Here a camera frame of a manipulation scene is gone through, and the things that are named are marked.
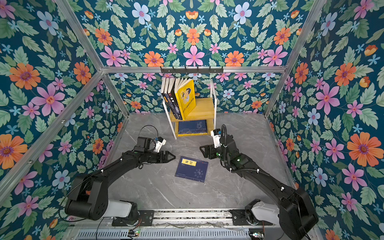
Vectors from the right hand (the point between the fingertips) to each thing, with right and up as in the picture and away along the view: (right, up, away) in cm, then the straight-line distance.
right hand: (205, 145), depth 80 cm
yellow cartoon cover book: (-11, +29, +1) cm, 31 cm away
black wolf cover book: (-17, +24, -1) cm, 29 cm away
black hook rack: (-8, +46, +14) cm, 49 cm away
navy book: (-8, -16, +11) cm, 21 cm away
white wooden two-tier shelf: (+1, +22, +16) cm, 27 cm away
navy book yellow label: (-10, +10, +22) cm, 26 cm away
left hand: (-19, -5, +5) cm, 20 cm away
